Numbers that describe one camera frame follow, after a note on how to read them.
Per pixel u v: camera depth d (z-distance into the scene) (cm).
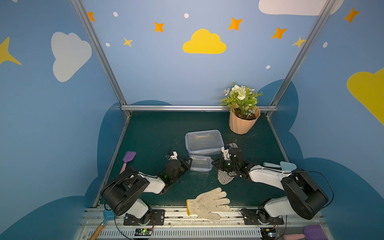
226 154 82
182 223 73
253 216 75
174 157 84
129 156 95
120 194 45
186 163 82
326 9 70
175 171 70
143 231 71
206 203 79
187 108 116
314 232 73
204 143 102
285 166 94
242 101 92
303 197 44
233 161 73
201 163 94
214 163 88
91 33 76
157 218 74
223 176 88
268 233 71
